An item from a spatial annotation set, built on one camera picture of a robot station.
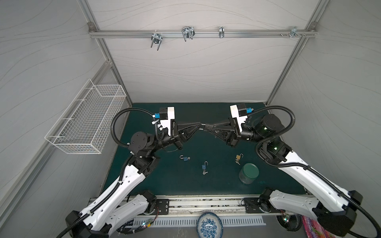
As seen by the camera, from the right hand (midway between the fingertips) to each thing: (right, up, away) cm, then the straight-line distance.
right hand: (211, 123), depth 51 cm
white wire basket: (-58, -1, +18) cm, 61 cm away
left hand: (-3, 0, -2) cm, 4 cm away
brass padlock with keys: (+22, -23, +40) cm, 51 cm away
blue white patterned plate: (+1, -49, +17) cm, 52 cm away
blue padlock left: (-12, -24, +40) cm, 48 cm away
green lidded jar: (+22, -27, +24) cm, 43 cm away
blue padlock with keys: (0, -28, +35) cm, 45 cm away
